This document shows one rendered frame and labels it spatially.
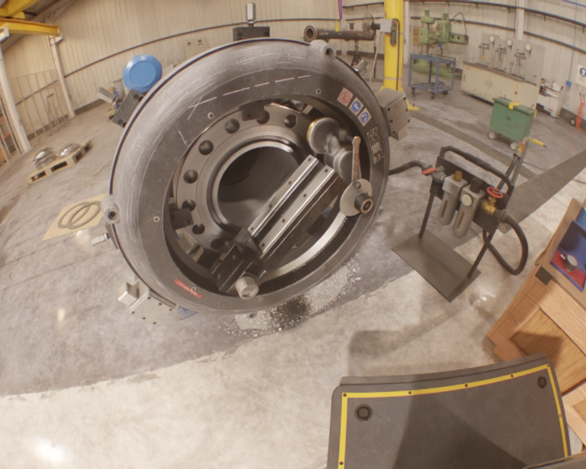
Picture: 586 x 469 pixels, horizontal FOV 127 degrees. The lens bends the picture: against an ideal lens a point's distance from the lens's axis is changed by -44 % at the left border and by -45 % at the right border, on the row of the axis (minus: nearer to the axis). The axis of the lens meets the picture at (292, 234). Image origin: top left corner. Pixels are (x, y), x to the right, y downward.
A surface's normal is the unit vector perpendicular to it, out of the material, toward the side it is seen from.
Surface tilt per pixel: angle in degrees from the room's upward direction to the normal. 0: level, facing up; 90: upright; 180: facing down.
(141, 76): 90
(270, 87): 90
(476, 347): 0
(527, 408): 0
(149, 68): 90
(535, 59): 90
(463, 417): 0
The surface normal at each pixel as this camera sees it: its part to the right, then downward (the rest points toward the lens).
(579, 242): -0.87, 0.19
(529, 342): -0.88, 0.36
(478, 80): -0.97, 0.19
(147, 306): 0.48, 0.55
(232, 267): -0.59, -0.36
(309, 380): -0.07, -0.75
